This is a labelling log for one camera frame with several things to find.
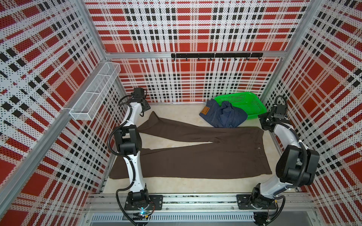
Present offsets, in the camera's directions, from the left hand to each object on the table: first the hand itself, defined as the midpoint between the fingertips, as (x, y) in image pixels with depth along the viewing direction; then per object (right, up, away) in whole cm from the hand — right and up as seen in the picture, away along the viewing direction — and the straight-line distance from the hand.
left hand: (145, 107), depth 100 cm
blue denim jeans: (+56, -6, -2) cm, 57 cm away
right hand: (+78, -7, -10) cm, 79 cm away
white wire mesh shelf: (-36, 0, -8) cm, 37 cm away
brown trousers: (+59, -31, -4) cm, 66 cm away
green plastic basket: (+82, +6, +19) cm, 84 cm away
